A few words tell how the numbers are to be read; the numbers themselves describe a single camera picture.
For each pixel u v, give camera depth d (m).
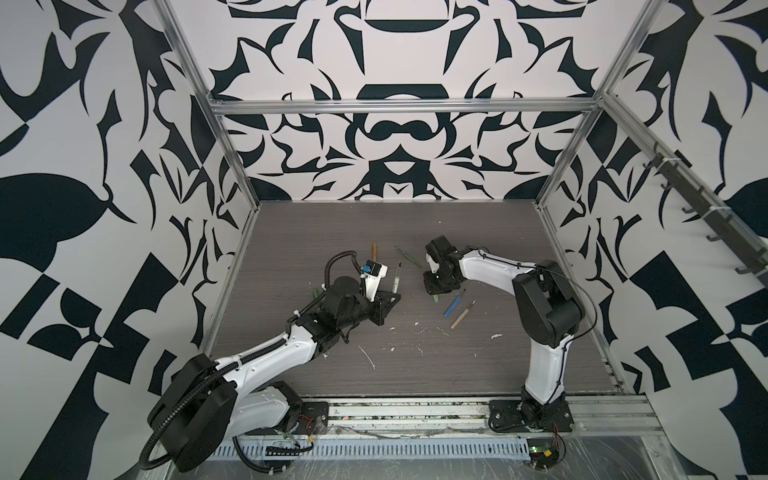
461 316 0.90
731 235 0.55
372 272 0.70
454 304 0.93
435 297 0.94
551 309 0.51
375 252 1.05
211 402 0.41
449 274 0.76
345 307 0.62
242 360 0.46
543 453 0.71
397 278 0.77
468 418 0.76
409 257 1.05
